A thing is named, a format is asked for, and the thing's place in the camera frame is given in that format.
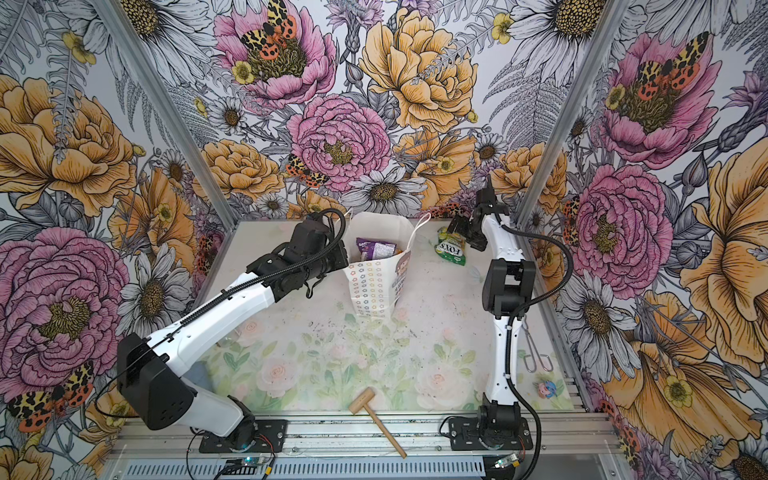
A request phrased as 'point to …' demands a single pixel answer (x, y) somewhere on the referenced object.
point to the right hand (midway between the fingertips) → (459, 241)
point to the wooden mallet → (360, 403)
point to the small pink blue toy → (546, 389)
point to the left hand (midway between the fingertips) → (345, 260)
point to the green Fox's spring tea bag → (451, 246)
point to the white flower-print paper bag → (377, 284)
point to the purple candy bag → (370, 249)
